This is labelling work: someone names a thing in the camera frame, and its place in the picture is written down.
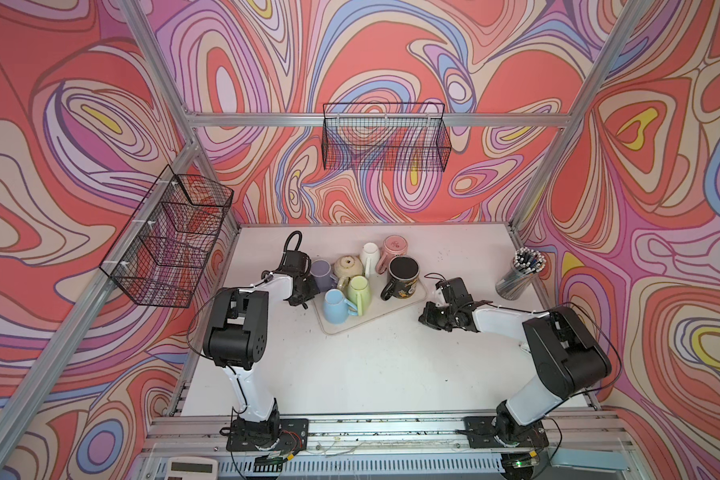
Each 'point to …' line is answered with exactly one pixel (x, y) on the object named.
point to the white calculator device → (192, 468)
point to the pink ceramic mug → (392, 246)
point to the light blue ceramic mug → (337, 308)
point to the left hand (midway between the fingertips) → (318, 289)
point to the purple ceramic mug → (321, 270)
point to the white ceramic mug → (370, 258)
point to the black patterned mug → (404, 276)
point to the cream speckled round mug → (345, 268)
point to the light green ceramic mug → (359, 292)
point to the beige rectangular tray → (378, 308)
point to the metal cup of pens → (526, 264)
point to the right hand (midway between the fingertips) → (421, 324)
